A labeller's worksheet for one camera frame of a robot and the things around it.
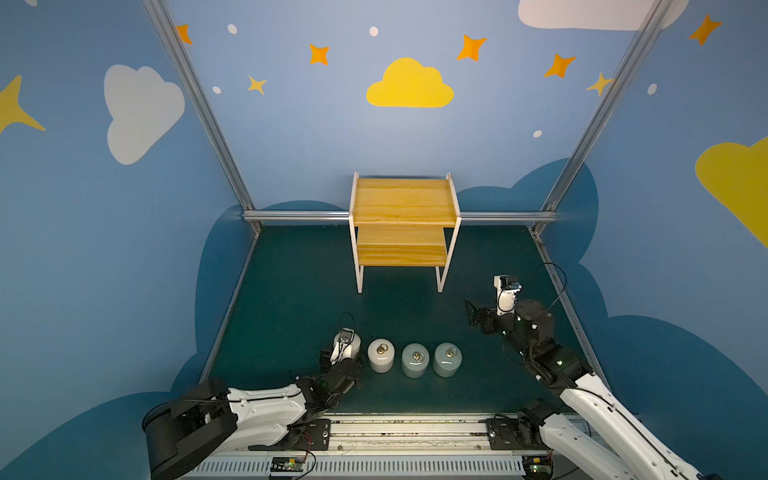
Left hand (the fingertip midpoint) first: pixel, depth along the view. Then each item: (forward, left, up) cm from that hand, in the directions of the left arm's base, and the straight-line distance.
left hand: (349, 344), depth 87 cm
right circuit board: (-28, -50, -5) cm, 57 cm away
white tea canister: (-2, -2, +5) cm, 6 cm away
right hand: (+7, -37, +17) cm, 42 cm away
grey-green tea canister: (-6, -19, +6) cm, 21 cm away
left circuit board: (-29, +13, -4) cm, 32 cm away
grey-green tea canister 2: (-5, -28, +4) cm, 29 cm away
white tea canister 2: (-5, -10, +5) cm, 12 cm away
